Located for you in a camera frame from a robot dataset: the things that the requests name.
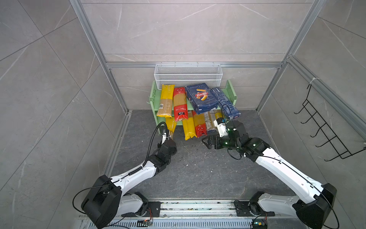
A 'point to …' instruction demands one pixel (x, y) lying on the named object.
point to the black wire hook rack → (325, 129)
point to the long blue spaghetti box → (228, 109)
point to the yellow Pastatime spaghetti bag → (218, 113)
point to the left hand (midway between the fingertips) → (169, 137)
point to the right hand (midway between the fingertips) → (208, 137)
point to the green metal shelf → (161, 120)
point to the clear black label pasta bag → (209, 117)
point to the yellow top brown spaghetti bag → (165, 106)
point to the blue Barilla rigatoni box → (201, 98)
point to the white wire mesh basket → (181, 75)
